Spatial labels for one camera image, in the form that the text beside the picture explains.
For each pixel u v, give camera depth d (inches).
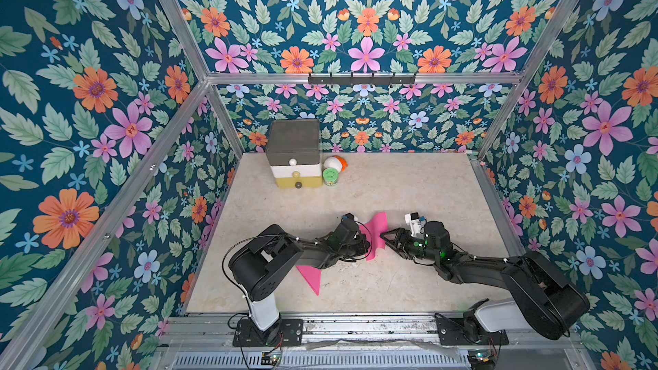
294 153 35.5
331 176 41.9
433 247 27.2
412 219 32.8
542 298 17.2
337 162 43.7
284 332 29.0
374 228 36.4
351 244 30.2
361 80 36.3
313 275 33.6
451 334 29.0
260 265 18.8
